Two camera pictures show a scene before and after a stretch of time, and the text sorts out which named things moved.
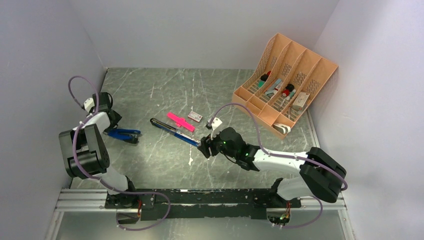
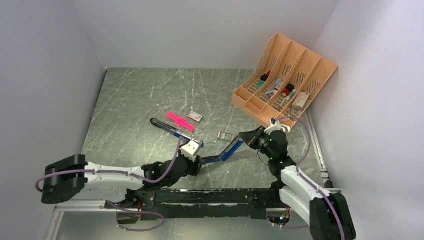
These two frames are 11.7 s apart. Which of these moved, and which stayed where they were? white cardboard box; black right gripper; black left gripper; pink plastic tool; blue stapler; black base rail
Moved: black right gripper; black left gripper
Stayed: pink plastic tool; blue stapler; black base rail; white cardboard box
